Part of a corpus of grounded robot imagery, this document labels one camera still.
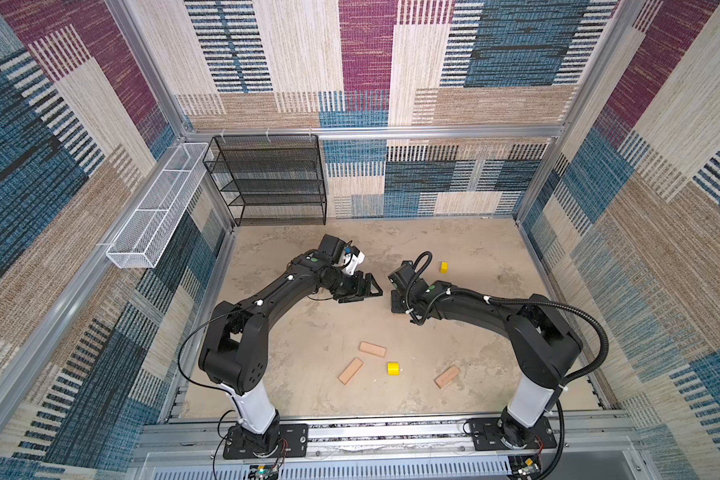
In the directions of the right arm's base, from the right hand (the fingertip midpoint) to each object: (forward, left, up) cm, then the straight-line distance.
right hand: (400, 303), depth 93 cm
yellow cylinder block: (-19, +4, -3) cm, 19 cm away
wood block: (-18, +16, -4) cm, 24 cm away
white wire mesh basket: (+3, +62, +30) cm, 69 cm away
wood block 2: (-20, -11, -4) cm, 23 cm away
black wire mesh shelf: (+44, +43, +14) cm, 63 cm away
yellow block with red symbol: (+15, -16, -3) cm, 23 cm away
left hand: (-1, +8, +9) cm, 13 cm away
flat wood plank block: (-13, +9, -3) cm, 16 cm away
